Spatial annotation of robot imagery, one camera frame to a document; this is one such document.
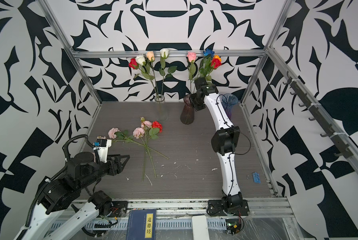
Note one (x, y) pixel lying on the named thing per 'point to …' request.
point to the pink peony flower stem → (138, 133)
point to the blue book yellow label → (141, 225)
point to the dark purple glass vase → (187, 114)
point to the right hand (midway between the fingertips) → (189, 100)
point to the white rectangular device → (199, 226)
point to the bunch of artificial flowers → (147, 131)
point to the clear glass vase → (161, 112)
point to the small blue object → (256, 177)
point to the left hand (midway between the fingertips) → (124, 154)
